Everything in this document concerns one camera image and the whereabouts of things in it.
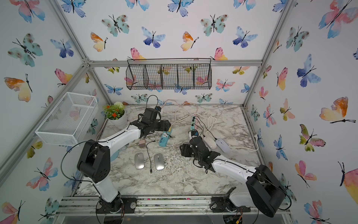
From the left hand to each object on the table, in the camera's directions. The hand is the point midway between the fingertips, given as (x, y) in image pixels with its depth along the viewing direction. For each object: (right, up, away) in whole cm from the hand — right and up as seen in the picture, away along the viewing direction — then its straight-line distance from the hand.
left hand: (167, 123), depth 91 cm
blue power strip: (-3, -11, +6) cm, 13 cm away
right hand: (+10, -14, -8) cm, 19 cm away
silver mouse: (-18, -23, -1) cm, 29 cm away
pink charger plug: (-18, -14, +4) cm, 23 cm away
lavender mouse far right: (+37, -16, +4) cm, 41 cm away
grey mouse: (-5, -25, -3) cm, 26 cm away
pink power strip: (+19, 0, +11) cm, 22 cm away
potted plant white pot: (-36, +6, +4) cm, 36 cm away
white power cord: (+31, -4, +13) cm, 34 cm away
